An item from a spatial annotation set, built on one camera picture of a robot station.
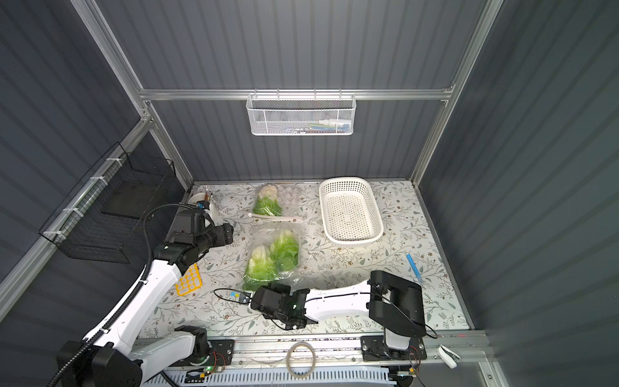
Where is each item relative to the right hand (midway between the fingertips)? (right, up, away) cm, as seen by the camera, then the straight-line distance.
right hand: (270, 291), depth 79 cm
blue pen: (+53, +4, +12) cm, 55 cm away
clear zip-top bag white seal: (+3, +32, +31) cm, 45 cm away
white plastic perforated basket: (+31, +26, +29) cm, 50 cm away
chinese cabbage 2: (+4, +12, +7) cm, 14 cm away
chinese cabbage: (-4, +6, +3) cm, 8 cm away
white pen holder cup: (-17, +27, -6) cm, 33 cm away
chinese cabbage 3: (-6, +30, +23) cm, 38 cm away
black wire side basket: (-49, +25, -7) cm, 55 cm away
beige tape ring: (+7, -18, -7) cm, 20 cm away
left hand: (-16, +20, +1) cm, 26 cm away
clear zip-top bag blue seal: (-6, +16, +21) cm, 27 cm away
